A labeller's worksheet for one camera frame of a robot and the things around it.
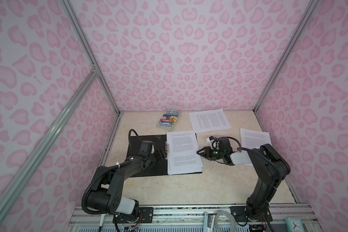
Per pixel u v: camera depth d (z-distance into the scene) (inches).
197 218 28.5
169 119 44.5
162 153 33.2
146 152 28.3
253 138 40.8
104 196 16.9
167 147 38.7
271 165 18.5
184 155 37.5
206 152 33.7
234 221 26.8
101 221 27.9
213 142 34.5
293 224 27.0
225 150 30.8
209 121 44.9
